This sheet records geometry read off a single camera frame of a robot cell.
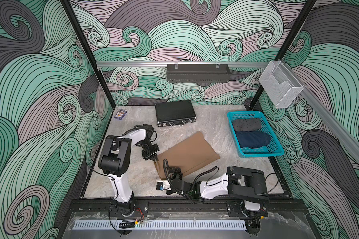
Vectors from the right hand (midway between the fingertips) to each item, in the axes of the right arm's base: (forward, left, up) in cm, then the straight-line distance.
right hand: (166, 175), depth 81 cm
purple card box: (+48, +38, -1) cm, 61 cm away
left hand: (+11, +5, 0) cm, 12 cm away
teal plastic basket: (+15, -66, +2) cm, 68 cm away
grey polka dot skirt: (+33, -55, +3) cm, 65 cm away
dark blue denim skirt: (+21, -53, +3) cm, 58 cm away
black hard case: (+46, -5, +1) cm, 47 cm away
